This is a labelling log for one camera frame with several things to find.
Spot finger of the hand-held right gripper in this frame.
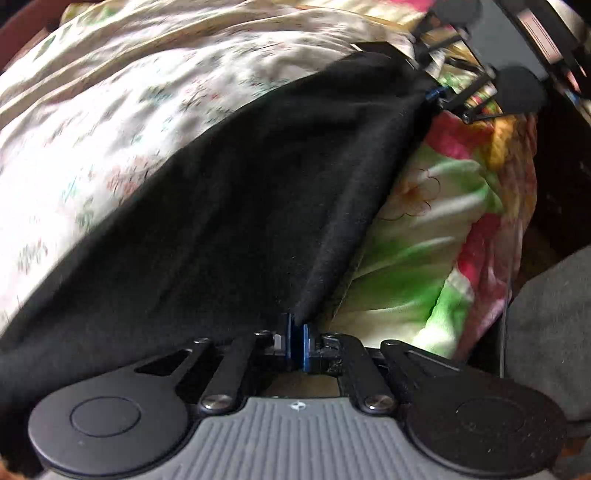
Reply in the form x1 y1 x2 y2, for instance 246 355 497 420
411 11 472 70
425 74 502 124

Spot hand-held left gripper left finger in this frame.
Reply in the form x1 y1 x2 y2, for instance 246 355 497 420
134 314 296 415

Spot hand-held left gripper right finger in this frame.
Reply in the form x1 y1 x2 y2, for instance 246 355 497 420
302 323 467 414

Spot black pants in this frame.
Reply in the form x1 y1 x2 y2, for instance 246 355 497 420
0 44 435 467

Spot person's grey clothed leg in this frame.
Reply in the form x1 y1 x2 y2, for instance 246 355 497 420
503 247 591 423

